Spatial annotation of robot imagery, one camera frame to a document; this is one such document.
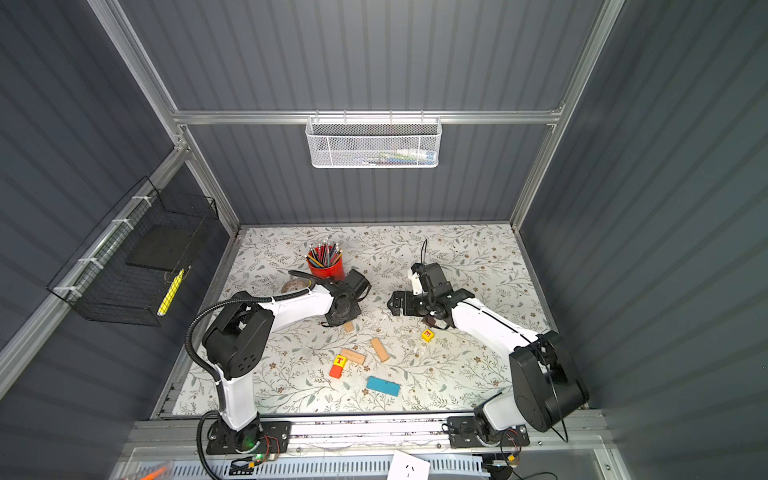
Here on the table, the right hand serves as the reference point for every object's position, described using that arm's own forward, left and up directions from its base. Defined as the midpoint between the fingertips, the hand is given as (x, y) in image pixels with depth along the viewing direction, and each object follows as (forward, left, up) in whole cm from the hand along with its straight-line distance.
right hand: (404, 306), depth 87 cm
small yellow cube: (-6, -7, -7) cm, 12 cm away
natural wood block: (-3, +17, -7) cm, 19 cm away
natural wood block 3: (-12, +15, -8) cm, 21 cm away
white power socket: (-38, 0, -5) cm, 39 cm away
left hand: (+2, +17, -9) cm, 19 cm away
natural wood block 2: (-11, +7, -9) cm, 16 cm away
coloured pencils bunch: (+17, +26, +4) cm, 31 cm away
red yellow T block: (-15, +20, -8) cm, 26 cm away
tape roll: (+13, +38, -7) cm, 41 cm away
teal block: (-20, +6, -9) cm, 23 cm away
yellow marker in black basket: (-11, +54, +20) cm, 59 cm away
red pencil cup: (+10, +22, +4) cm, 24 cm away
